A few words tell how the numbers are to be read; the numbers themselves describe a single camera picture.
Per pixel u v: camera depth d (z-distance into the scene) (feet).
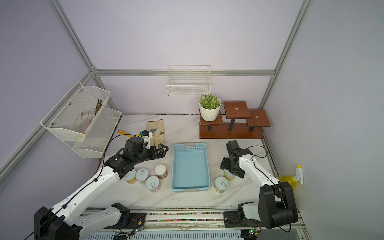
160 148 2.27
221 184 2.63
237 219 2.40
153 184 2.63
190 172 2.98
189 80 3.08
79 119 2.54
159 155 2.26
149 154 2.25
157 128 3.66
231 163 2.10
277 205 1.36
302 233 2.35
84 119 2.57
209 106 2.84
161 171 2.75
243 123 3.24
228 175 2.75
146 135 2.29
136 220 2.41
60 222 1.27
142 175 2.75
